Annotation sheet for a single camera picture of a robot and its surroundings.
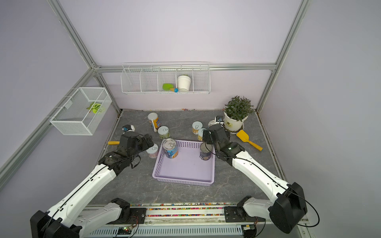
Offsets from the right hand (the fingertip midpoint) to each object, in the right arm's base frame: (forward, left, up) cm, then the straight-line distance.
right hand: (213, 130), depth 80 cm
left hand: (-5, +37, -2) cm, 37 cm away
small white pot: (+31, +17, +9) cm, 36 cm away
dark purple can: (-6, +3, -13) cm, 14 cm away
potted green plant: (+18, -17, -4) cm, 25 cm away
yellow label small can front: (+10, +6, -18) cm, 22 cm away
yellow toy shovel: (+9, -26, -22) cm, 35 cm away
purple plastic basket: (-13, +15, -22) cm, 30 cm away
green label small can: (+11, +32, -18) cm, 38 cm away
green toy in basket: (+10, +65, +7) cm, 66 cm away
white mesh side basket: (+9, +73, +5) cm, 73 cm away
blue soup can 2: (+14, -1, -11) cm, 18 cm away
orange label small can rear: (+16, +9, -17) cm, 26 cm away
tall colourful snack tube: (+19, +37, -9) cm, 43 cm away
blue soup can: (-4, +25, -12) cm, 28 cm away
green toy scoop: (+36, +28, +2) cm, 46 cm away
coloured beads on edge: (-34, +16, -23) cm, 44 cm away
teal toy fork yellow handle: (+8, +69, -25) cm, 73 cm away
